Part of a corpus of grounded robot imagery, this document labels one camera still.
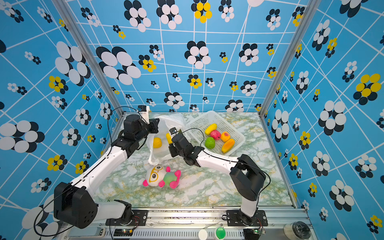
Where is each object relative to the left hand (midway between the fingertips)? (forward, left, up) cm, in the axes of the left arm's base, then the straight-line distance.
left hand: (160, 118), depth 80 cm
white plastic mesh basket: (+18, -24, -22) cm, 37 cm away
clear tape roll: (-48, -62, -17) cm, 81 cm away
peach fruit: (+4, -39, -22) cm, 45 cm away
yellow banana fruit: (+13, -32, -23) cm, 41 cm away
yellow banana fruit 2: (-5, -4, -11) cm, 13 cm away
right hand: (-7, -6, -14) cm, 17 cm away
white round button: (-49, -23, -20) cm, 58 cm away
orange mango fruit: (-2, -40, -23) cm, 46 cm away
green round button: (-49, -30, -17) cm, 60 cm away
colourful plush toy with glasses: (-23, +1, -20) cm, 31 cm away
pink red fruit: (+5, -33, -21) cm, 39 cm away
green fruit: (+1, -29, -25) cm, 38 cm away
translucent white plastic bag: (+2, -3, -5) cm, 6 cm away
